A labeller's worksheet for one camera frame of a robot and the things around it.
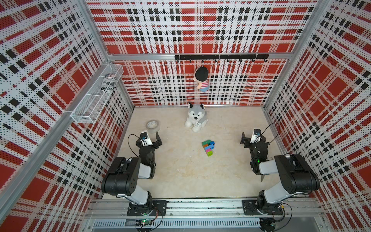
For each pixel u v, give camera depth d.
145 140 0.75
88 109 0.93
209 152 0.93
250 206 0.73
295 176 0.45
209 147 0.95
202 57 0.88
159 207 0.74
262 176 0.84
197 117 0.94
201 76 0.93
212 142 0.96
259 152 0.69
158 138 0.83
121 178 0.46
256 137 0.77
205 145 0.96
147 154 0.68
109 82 0.77
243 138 0.84
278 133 1.11
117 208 0.76
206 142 0.97
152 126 1.07
